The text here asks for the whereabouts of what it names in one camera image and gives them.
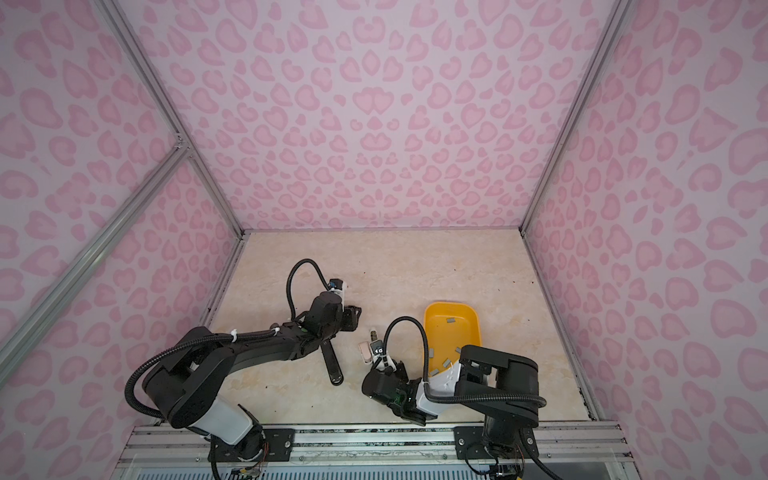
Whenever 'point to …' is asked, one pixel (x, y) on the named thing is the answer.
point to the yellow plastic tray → (449, 327)
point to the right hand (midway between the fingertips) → (378, 364)
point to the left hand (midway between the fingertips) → (359, 305)
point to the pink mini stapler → (366, 351)
